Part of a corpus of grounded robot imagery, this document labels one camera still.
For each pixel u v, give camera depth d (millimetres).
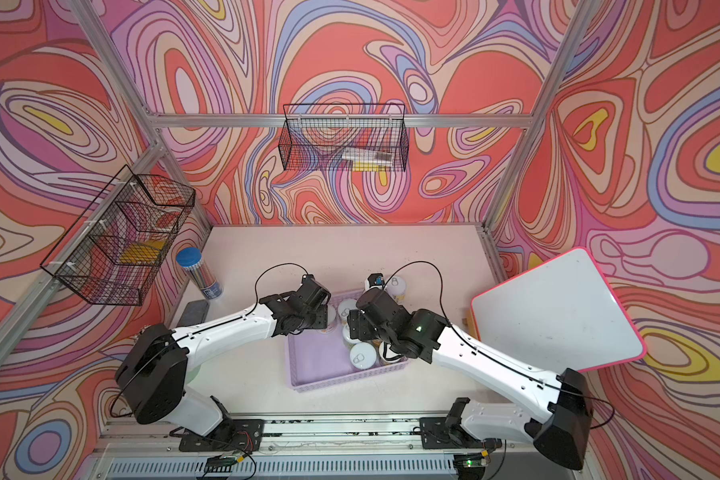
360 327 641
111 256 734
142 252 717
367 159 908
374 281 655
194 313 933
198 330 486
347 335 680
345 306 901
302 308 661
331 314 882
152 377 430
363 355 804
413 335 500
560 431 374
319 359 846
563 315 767
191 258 864
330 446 725
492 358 447
